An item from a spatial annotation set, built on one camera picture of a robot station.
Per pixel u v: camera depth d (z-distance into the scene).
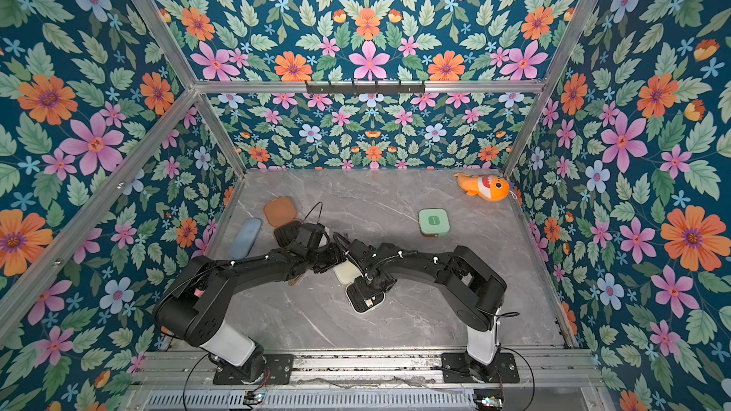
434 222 1.01
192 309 0.45
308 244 0.74
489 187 1.04
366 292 0.77
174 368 0.75
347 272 0.91
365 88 0.93
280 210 1.07
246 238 0.98
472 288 0.49
